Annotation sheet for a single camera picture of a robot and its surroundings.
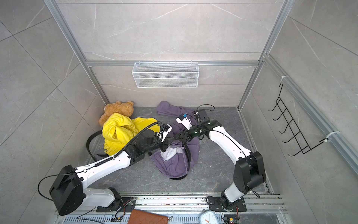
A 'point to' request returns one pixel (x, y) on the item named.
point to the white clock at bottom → (208, 217)
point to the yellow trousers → (118, 129)
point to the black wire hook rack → (292, 125)
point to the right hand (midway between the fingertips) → (180, 136)
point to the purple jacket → (174, 159)
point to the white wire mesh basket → (165, 75)
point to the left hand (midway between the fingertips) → (174, 135)
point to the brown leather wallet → (143, 217)
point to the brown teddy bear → (125, 108)
